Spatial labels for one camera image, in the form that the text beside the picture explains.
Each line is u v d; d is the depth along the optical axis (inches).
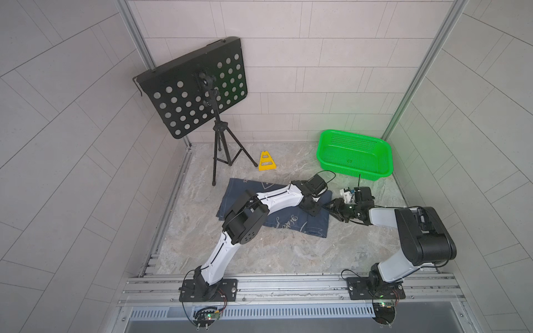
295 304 26.8
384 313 27.1
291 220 33.9
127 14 28.2
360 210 28.5
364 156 43.4
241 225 20.6
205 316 25.4
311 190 28.0
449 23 29.1
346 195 34.2
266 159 42.8
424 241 17.9
